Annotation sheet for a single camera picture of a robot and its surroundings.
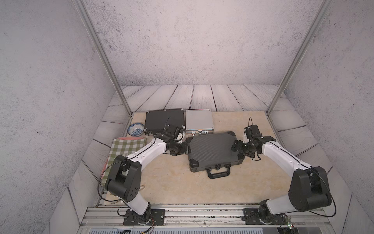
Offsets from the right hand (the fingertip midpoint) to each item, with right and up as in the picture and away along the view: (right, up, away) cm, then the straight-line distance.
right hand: (237, 149), depth 88 cm
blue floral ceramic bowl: (-68, +11, +20) cm, 72 cm away
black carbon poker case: (-53, +18, +21) cm, 60 cm away
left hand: (-28, -1, -1) cm, 28 cm away
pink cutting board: (-71, +5, +17) cm, 73 cm away
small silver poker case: (-22, +17, +20) cm, 34 cm away
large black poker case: (-15, -1, -1) cm, 15 cm away
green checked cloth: (-76, 0, +11) cm, 77 cm away
